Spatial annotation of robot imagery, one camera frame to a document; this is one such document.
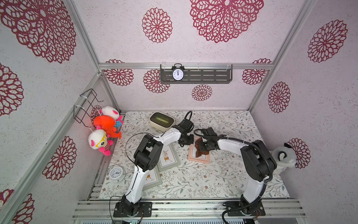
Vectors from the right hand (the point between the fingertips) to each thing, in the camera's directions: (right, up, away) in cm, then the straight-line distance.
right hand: (199, 146), depth 98 cm
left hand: (-6, +2, +1) cm, 6 cm away
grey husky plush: (+41, -2, -25) cm, 48 cm away
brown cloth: (-1, -3, -5) cm, 6 cm away
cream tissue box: (-28, +17, +9) cm, 34 cm away
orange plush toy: (-59, +16, -11) cm, 62 cm away
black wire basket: (-67, +21, -25) cm, 74 cm away
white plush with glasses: (-61, +7, -18) cm, 64 cm away
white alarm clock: (-52, -14, -15) cm, 55 cm away
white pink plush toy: (-61, +24, -3) cm, 65 cm away
